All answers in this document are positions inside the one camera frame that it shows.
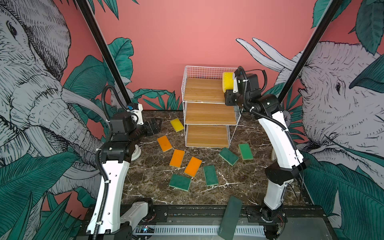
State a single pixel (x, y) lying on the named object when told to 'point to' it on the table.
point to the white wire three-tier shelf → (208, 121)
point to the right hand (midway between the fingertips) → (227, 90)
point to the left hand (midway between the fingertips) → (156, 119)
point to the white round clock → (136, 154)
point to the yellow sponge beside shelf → (177, 125)
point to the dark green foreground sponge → (230, 218)
